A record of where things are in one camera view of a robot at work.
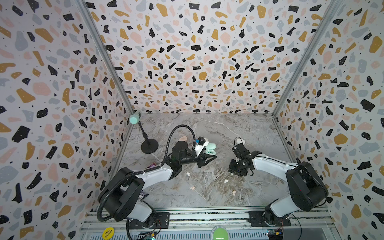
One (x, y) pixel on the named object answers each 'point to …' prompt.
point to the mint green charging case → (210, 148)
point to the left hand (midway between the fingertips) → (216, 153)
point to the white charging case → (240, 141)
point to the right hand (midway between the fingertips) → (229, 168)
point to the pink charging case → (184, 138)
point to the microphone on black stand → (149, 146)
